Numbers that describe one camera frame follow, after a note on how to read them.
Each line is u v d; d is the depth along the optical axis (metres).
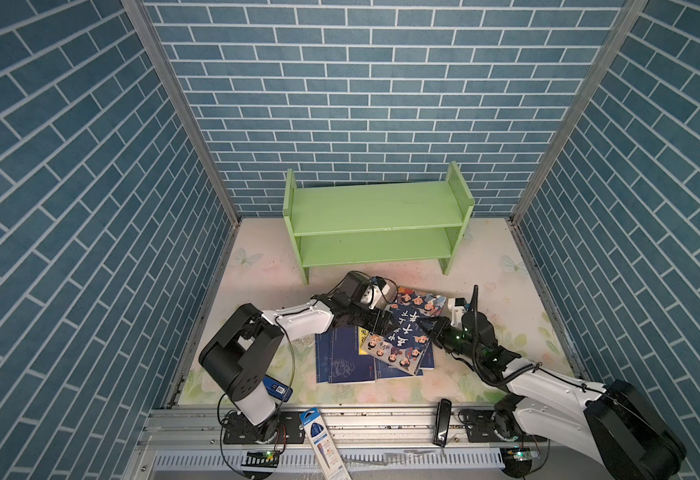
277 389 0.77
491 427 0.73
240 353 0.47
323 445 0.70
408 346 0.80
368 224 0.81
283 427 0.72
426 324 0.82
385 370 0.83
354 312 0.74
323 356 0.85
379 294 0.82
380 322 0.77
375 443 0.73
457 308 0.80
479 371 0.65
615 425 0.42
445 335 0.75
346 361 0.83
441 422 0.72
